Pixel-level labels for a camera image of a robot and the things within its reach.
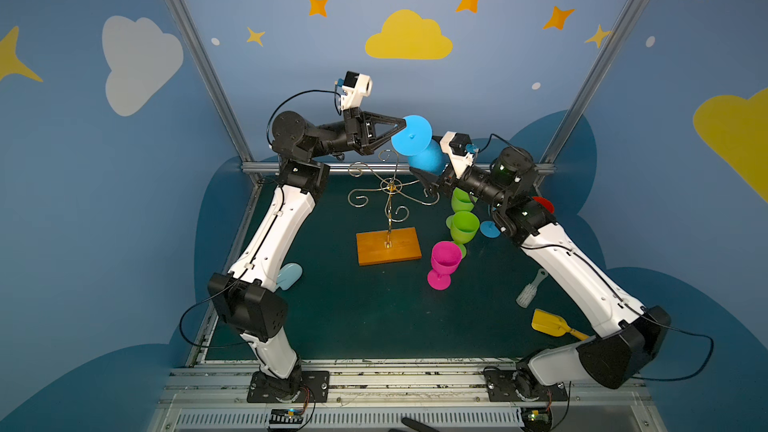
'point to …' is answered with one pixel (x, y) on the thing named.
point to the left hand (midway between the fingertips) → (401, 123)
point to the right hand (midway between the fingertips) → (427, 148)
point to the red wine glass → (546, 203)
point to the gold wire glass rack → (396, 209)
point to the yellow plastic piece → (554, 325)
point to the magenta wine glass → (446, 258)
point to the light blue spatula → (288, 276)
